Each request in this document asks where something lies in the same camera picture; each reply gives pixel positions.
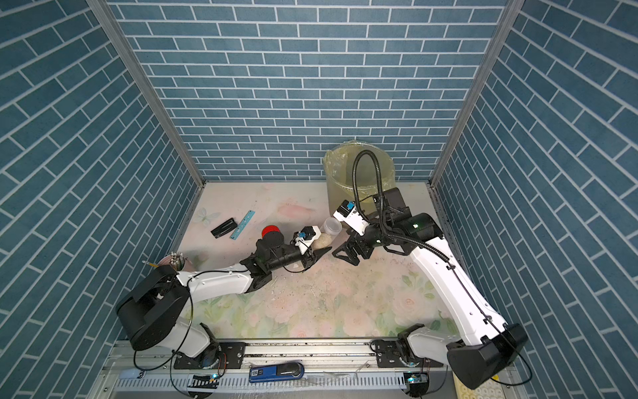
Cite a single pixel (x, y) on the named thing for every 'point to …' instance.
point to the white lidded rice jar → (331, 226)
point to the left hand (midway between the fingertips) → (331, 243)
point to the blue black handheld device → (276, 371)
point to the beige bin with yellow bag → (338, 164)
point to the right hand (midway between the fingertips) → (346, 241)
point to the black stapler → (224, 229)
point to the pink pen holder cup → (176, 259)
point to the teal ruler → (243, 224)
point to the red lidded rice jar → (269, 229)
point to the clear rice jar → (324, 241)
